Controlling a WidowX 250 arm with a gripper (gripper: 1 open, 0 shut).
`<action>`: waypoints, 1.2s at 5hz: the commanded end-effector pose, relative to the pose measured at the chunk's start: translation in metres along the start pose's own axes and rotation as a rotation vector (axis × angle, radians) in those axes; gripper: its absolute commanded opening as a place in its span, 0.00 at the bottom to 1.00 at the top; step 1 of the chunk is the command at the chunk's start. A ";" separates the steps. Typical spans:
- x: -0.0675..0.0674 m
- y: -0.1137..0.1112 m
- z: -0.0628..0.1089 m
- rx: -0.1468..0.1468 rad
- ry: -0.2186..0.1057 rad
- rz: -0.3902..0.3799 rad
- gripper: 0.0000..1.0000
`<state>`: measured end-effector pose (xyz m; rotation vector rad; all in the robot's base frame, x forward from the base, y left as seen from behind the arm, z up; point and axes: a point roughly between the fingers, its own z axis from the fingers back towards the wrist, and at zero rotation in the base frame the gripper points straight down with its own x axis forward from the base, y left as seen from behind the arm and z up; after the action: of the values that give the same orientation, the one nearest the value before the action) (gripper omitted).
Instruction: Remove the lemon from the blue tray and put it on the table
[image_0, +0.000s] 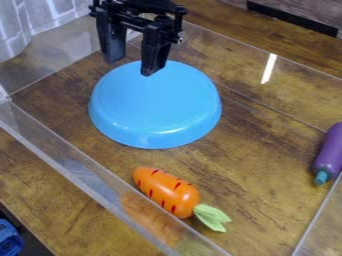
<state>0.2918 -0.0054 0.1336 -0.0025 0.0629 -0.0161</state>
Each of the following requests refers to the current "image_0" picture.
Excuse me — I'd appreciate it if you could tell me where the blue object at corner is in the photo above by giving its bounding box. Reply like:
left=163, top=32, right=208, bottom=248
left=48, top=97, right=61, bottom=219
left=0, top=219, right=24, bottom=256

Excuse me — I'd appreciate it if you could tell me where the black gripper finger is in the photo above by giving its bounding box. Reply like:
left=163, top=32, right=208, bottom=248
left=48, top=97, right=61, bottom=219
left=140, top=30, right=171, bottom=76
left=96, top=13, right=126, bottom=63

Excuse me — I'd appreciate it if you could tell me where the white curtain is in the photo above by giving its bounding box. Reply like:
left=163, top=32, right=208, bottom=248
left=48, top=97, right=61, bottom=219
left=0, top=0, right=92, bottom=63

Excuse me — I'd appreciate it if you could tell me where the blue upside-down tray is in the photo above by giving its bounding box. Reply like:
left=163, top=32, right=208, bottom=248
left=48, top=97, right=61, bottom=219
left=88, top=61, right=221, bottom=149

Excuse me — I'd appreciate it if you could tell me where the clear acrylic enclosure wall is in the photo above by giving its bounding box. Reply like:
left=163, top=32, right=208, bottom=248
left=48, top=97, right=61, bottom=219
left=0, top=16, right=342, bottom=256

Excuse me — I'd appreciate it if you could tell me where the purple toy eggplant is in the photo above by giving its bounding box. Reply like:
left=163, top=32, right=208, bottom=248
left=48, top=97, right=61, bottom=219
left=312, top=122, right=342, bottom=185

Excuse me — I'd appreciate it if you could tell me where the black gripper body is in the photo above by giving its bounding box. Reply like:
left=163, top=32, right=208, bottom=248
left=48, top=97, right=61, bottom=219
left=89, top=0, right=188, bottom=44

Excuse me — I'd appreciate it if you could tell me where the orange toy carrot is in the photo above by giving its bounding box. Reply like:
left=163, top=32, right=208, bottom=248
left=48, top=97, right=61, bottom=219
left=132, top=167, right=231, bottom=233

